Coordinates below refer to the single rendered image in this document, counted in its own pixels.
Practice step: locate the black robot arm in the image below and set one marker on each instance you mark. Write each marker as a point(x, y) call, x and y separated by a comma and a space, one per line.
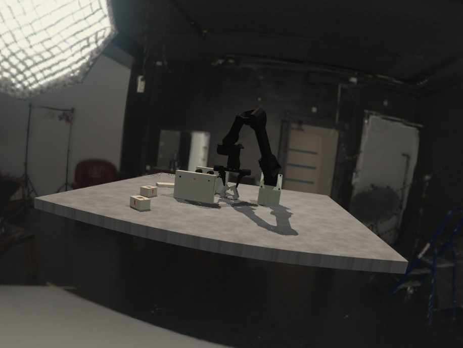
point(256, 119)

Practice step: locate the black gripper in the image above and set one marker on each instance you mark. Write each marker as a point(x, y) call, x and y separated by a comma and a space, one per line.
point(233, 163)

